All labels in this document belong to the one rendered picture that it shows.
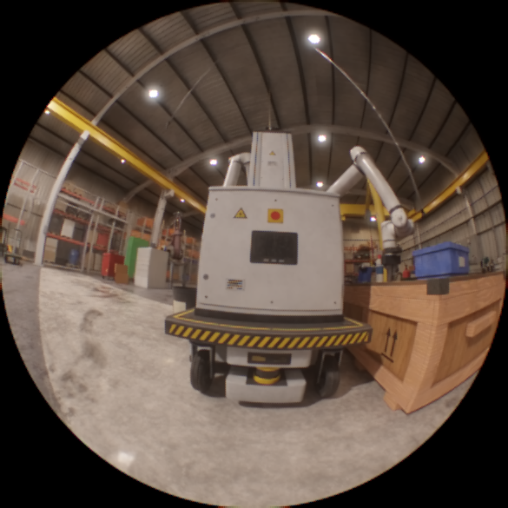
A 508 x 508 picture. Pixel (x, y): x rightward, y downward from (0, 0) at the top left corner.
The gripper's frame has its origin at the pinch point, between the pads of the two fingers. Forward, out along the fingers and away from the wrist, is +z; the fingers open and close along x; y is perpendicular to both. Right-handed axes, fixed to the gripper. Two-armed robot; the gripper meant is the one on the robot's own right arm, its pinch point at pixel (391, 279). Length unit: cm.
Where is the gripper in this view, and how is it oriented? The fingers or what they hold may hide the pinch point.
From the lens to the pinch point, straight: 107.2
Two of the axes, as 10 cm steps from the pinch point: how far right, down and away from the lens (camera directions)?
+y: 1.4, 1.7, 9.7
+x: -9.9, -0.3, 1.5
